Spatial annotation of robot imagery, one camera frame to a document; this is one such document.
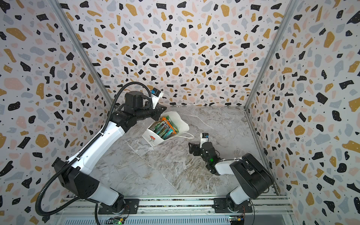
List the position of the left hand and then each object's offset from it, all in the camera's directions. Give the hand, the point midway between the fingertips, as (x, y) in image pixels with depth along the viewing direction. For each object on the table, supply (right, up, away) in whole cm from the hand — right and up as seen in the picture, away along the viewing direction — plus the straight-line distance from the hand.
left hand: (166, 104), depth 72 cm
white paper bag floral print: (-8, -19, +8) cm, 22 cm away
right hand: (+14, -22, +18) cm, 31 cm away
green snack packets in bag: (-4, -13, +22) cm, 26 cm away
